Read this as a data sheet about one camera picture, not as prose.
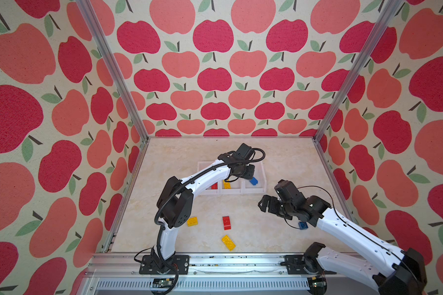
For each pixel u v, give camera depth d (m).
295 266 0.73
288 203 0.59
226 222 0.84
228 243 0.80
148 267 0.73
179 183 0.51
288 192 0.59
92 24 0.73
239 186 0.95
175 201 0.50
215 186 0.95
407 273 0.38
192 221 0.86
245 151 0.69
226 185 0.98
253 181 1.01
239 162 0.65
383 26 0.73
